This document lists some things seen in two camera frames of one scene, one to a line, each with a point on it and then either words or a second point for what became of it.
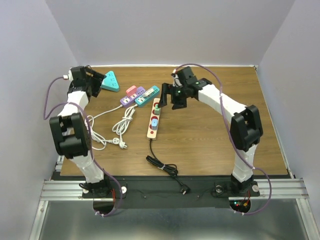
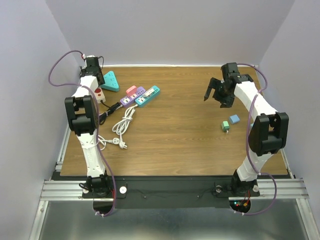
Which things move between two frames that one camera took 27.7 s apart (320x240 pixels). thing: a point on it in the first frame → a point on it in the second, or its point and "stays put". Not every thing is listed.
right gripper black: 168,88 → 214,83
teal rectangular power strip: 141,99 stays put
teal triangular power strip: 110,82 stays put
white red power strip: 152,134 → 99,95
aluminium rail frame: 57,190 stays put
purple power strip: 126,101 stays put
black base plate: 169,192 stays put
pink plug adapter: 131,90 stays put
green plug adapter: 157,110 → 225,126
